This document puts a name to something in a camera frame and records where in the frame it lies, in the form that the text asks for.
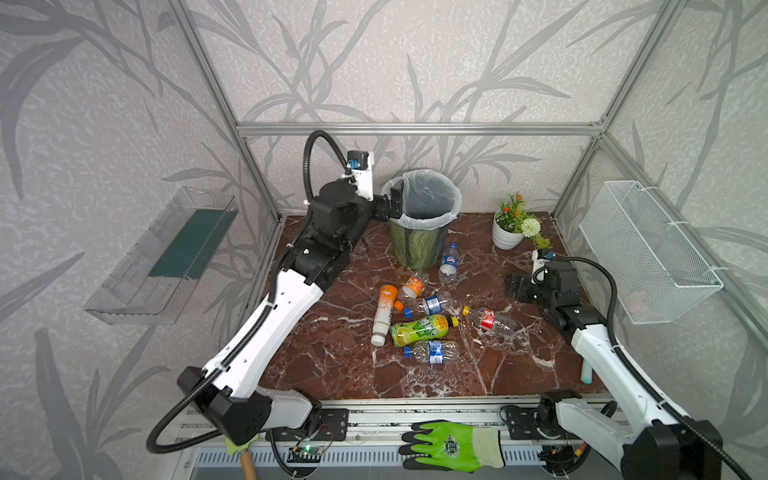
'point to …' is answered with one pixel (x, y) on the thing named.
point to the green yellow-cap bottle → (429, 327)
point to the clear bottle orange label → (412, 290)
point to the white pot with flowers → (512, 222)
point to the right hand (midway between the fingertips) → (520, 270)
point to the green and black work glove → (446, 445)
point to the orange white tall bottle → (387, 297)
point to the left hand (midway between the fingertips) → (387, 169)
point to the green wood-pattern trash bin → (418, 249)
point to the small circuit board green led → (305, 454)
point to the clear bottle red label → (487, 319)
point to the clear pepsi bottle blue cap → (448, 268)
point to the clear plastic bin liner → (429, 199)
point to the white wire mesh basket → (655, 272)
